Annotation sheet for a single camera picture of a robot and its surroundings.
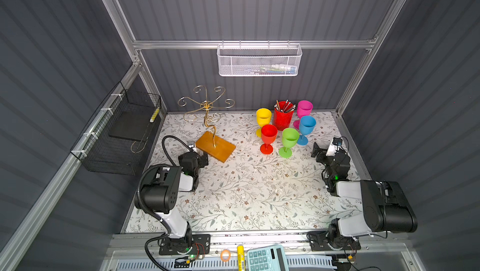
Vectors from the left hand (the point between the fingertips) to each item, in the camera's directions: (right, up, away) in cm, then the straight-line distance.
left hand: (193, 153), depth 97 cm
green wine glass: (+51, +8, 0) cm, 51 cm away
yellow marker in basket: (-13, +19, -14) cm, 27 cm away
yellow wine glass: (+37, +20, +6) cm, 43 cm away
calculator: (+37, -36, -27) cm, 58 cm away
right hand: (+67, +5, -7) cm, 68 cm away
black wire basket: (-24, +8, -23) cm, 34 cm away
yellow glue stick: (+25, -36, -27) cm, 52 cm away
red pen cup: (+48, +21, +5) cm, 53 cm away
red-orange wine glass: (+39, +10, -1) cm, 41 cm away
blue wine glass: (+59, +14, -2) cm, 60 cm away
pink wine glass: (+60, +24, +6) cm, 65 cm away
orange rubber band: (+18, -36, -25) cm, 47 cm away
